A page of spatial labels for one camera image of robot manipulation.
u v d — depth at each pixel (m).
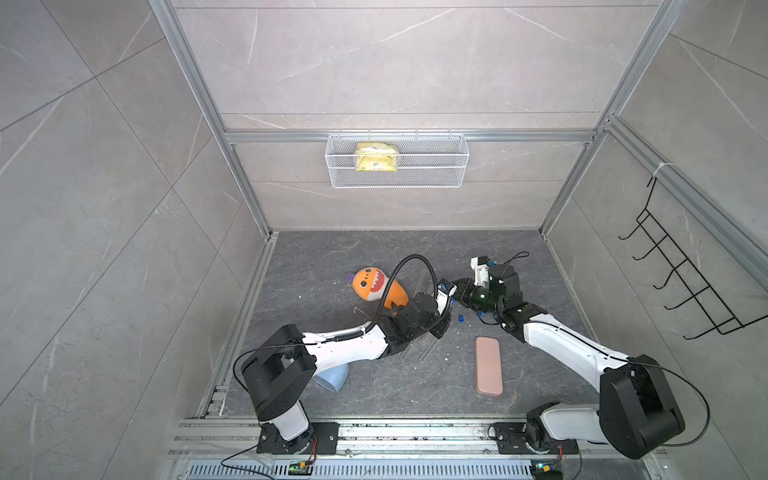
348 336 0.53
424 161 1.00
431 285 0.69
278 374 0.44
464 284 0.74
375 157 0.86
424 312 0.61
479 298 0.73
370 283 0.94
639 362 0.44
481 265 0.78
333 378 0.76
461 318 0.95
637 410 0.41
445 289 0.69
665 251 0.72
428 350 0.88
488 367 0.84
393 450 0.73
